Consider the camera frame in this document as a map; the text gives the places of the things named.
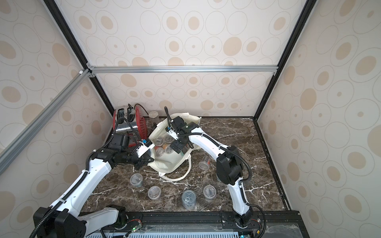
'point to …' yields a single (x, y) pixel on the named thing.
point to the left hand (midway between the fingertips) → (155, 158)
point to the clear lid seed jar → (158, 141)
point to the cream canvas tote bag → (170, 165)
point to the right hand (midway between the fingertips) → (186, 140)
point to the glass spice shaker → (154, 119)
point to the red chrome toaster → (131, 121)
